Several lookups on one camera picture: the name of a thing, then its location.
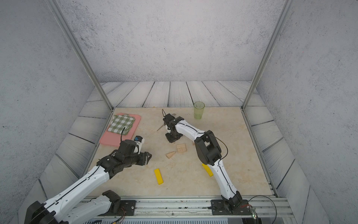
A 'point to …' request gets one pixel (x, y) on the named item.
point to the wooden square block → (181, 147)
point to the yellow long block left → (158, 175)
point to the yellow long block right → (208, 170)
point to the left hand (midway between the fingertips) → (149, 155)
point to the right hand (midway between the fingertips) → (173, 139)
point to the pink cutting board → (130, 134)
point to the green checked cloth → (119, 122)
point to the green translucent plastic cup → (198, 109)
